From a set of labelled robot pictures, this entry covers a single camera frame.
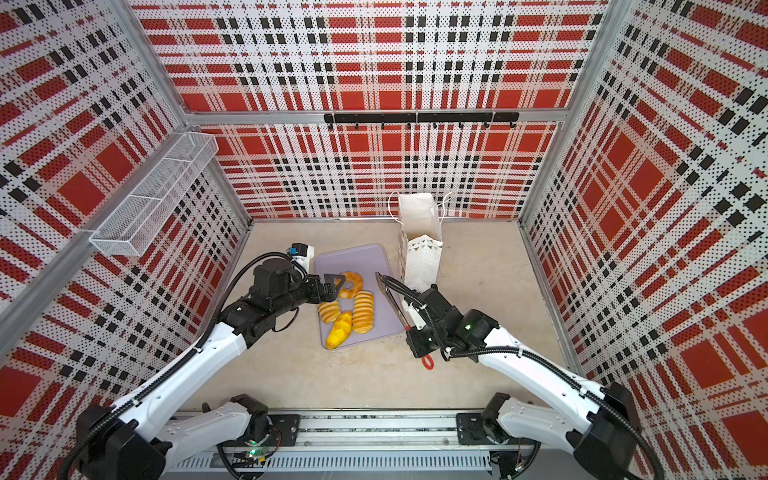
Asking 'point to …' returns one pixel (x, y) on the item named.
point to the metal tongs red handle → (427, 360)
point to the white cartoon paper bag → (420, 240)
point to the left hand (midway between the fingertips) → (332, 283)
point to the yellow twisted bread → (340, 330)
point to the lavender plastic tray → (365, 261)
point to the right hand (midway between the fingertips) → (412, 343)
